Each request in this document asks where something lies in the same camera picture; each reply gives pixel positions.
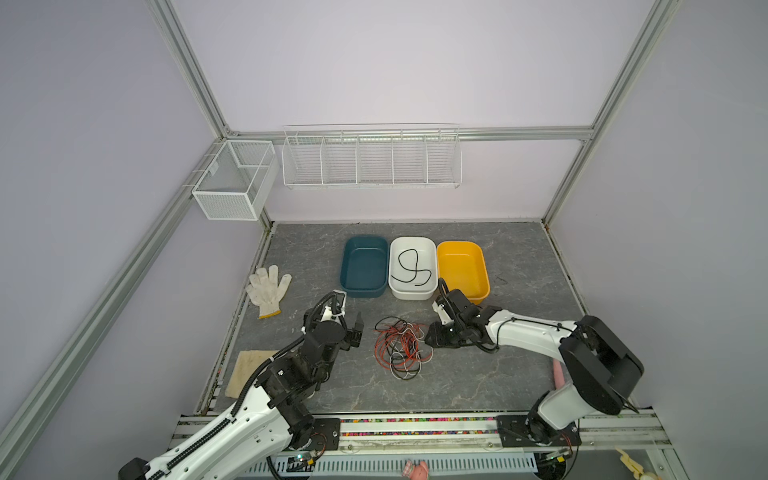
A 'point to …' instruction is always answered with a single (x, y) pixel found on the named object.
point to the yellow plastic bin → (462, 266)
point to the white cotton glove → (265, 291)
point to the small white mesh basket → (238, 181)
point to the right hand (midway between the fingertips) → (430, 342)
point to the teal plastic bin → (365, 266)
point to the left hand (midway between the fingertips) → (341, 314)
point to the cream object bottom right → (633, 466)
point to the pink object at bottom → (419, 472)
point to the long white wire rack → (376, 156)
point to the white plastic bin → (413, 268)
